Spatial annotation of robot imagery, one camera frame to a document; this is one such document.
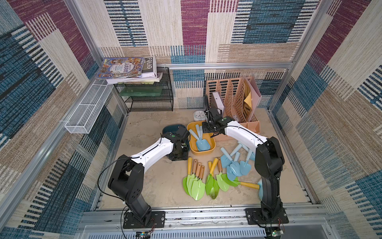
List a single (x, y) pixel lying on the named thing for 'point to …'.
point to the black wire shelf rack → (157, 96)
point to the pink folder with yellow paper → (252, 94)
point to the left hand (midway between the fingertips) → (184, 157)
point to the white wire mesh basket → (83, 117)
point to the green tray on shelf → (141, 90)
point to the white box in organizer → (219, 102)
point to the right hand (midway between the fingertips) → (204, 125)
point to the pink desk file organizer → (234, 92)
